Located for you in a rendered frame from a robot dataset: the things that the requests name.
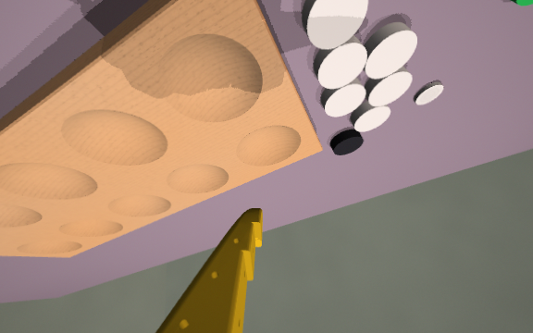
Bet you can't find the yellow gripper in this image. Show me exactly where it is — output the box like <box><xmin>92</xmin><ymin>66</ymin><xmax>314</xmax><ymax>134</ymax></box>
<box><xmin>155</xmin><ymin>208</ymin><xmax>263</xmax><ymax>333</ymax></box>

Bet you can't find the black disc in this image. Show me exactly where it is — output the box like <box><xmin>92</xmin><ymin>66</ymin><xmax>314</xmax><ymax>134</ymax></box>
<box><xmin>330</xmin><ymin>129</ymin><xmax>364</xmax><ymax>155</ymax></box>

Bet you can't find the orange tray with round pockets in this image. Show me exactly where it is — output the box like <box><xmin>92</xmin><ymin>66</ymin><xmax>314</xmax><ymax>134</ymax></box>
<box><xmin>0</xmin><ymin>0</ymin><xmax>323</xmax><ymax>257</ymax></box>

